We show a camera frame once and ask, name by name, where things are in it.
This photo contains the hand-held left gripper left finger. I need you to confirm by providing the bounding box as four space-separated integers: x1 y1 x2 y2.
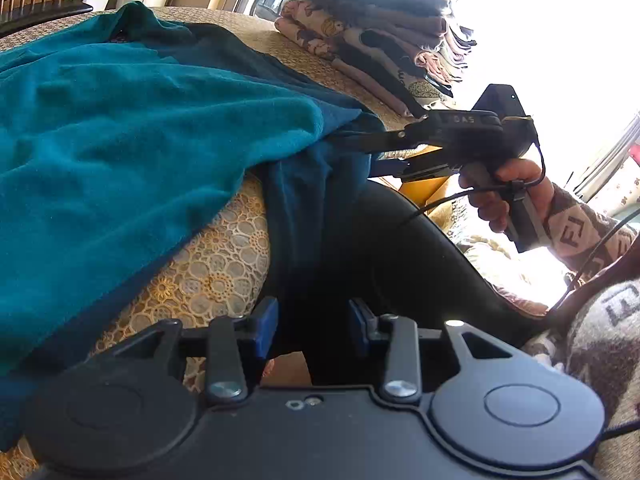
137 297 279 407

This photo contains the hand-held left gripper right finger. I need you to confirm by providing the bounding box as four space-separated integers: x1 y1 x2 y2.
348 298 506 405

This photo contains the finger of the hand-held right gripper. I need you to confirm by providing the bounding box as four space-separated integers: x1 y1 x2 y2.
332 117 441 154
367 152 456 182

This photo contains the teal two-tone knit sweater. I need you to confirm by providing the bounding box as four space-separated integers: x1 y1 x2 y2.
0 1 388 453

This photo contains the stack of folded clothes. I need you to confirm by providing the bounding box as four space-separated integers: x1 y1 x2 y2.
274 0 478 116

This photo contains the person's right hand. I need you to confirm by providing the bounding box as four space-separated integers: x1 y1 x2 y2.
459 159 555 234

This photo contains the yellow chair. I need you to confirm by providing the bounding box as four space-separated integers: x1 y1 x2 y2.
400 145 453 213

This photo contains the person's leg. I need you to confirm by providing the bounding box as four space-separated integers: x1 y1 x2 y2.
270 180 551 386

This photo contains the person's torso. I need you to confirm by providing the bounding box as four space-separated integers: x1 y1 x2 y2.
520 280 640 461

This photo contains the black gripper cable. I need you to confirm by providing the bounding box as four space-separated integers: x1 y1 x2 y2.
400 145 640 321

